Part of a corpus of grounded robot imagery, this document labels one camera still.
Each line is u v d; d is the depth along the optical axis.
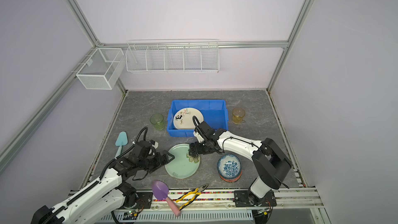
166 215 0.71
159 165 0.71
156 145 0.78
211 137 0.64
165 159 0.72
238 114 1.04
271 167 0.44
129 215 0.72
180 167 0.81
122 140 0.94
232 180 0.71
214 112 1.12
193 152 0.75
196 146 0.75
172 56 0.99
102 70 1.00
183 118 1.02
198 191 0.75
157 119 1.01
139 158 0.62
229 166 0.77
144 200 0.74
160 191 0.77
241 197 0.74
